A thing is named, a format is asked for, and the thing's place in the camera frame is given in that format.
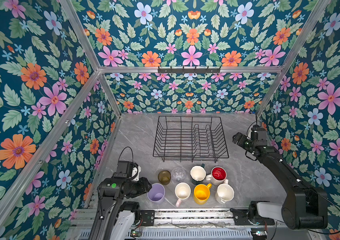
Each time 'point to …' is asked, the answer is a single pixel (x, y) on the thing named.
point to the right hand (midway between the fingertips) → (239, 138)
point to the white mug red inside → (218, 175)
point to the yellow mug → (201, 193)
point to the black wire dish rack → (190, 137)
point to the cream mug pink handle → (182, 191)
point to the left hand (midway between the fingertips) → (150, 185)
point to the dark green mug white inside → (198, 173)
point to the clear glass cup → (178, 174)
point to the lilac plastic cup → (156, 194)
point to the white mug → (224, 192)
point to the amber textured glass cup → (164, 177)
